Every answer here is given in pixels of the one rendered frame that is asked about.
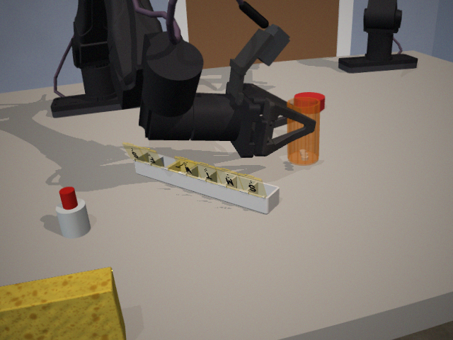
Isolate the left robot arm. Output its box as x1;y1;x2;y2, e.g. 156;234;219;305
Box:
338;0;418;68

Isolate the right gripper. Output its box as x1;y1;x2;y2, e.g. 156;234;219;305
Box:
190;28;316;158

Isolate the white weekly pill organiser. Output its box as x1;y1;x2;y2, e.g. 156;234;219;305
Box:
122;142;280;214

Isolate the grey cylinder with red top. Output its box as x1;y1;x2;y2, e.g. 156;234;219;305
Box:
55;187;91;239

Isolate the red short cylinder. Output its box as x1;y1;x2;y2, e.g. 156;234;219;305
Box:
294;92;325;112

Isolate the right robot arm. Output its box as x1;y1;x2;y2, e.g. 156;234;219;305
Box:
50;0;204;140

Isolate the orange translucent pill bottle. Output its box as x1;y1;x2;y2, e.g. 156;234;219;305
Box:
287;97;320;166

